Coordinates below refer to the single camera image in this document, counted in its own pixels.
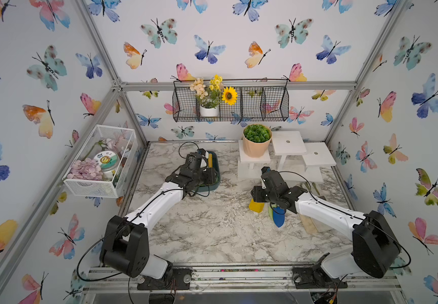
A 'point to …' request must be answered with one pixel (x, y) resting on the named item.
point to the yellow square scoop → (256, 207)
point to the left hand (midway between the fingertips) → (216, 171)
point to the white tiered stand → (288, 154)
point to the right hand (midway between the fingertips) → (256, 190)
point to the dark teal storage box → (216, 165)
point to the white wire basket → (118, 182)
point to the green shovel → (210, 160)
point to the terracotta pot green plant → (256, 138)
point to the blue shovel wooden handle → (278, 216)
